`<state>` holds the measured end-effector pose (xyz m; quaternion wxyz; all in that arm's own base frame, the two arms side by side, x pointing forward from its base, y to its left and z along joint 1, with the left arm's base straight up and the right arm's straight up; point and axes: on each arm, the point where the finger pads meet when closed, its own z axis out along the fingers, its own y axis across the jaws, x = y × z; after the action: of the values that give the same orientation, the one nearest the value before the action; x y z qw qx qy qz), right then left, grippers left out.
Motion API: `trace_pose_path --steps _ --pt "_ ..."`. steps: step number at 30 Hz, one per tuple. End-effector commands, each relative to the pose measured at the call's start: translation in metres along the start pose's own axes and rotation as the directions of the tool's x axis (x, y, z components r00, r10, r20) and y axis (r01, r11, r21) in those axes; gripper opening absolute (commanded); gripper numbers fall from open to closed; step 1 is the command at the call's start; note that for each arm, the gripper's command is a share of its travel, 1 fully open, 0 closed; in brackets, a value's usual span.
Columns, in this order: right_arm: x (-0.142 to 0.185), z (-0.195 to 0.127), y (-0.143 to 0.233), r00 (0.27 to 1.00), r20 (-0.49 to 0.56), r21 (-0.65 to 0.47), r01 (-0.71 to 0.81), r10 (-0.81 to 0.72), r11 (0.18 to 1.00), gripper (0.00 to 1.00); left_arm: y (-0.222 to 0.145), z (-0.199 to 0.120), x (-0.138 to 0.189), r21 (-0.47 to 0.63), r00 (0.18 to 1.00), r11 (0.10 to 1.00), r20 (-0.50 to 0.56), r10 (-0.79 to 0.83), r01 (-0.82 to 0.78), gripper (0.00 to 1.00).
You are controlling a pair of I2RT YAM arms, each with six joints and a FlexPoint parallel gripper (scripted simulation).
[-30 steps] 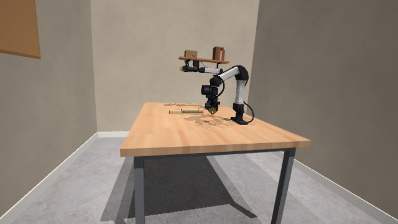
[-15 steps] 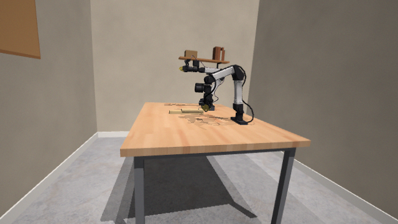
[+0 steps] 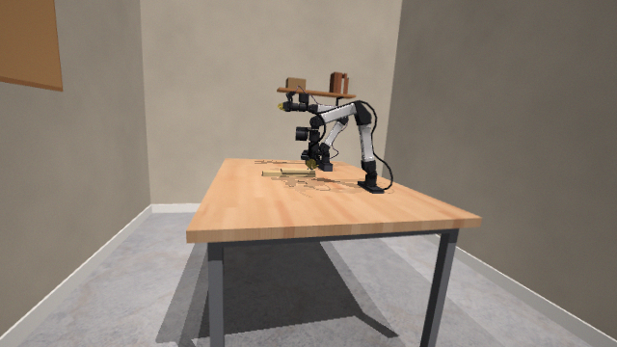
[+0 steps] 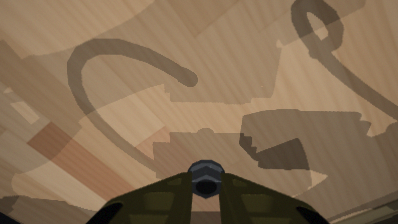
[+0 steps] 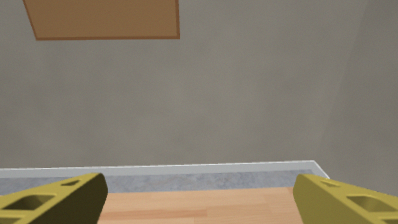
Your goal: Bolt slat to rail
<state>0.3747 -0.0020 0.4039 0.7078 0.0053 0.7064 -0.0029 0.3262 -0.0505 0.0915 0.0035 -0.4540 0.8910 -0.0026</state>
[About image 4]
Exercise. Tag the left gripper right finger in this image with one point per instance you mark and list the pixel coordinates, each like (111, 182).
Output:
(245, 202)

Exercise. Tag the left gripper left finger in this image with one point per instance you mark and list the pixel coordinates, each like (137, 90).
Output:
(168, 201)

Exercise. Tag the dark grey hex nut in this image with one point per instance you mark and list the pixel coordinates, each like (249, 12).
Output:
(206, 179)

